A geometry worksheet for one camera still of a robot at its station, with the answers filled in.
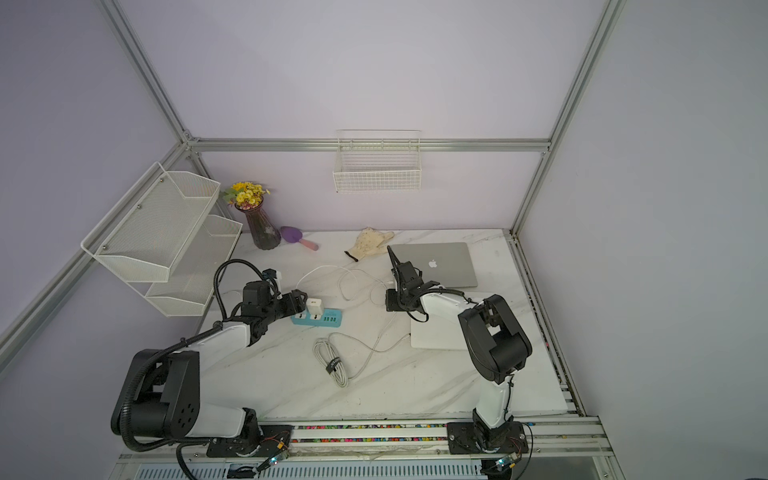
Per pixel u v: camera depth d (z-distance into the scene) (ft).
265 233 3.63
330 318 3.05
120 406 1.41
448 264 3.56
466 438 2.40
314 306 2.97
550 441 2.45
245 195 3.21
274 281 2.62
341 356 2.88
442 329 3.05
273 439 2.39
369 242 3.84
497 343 1.62
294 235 3.90
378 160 3.08
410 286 2.46
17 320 1.70
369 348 2.97
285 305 2.71
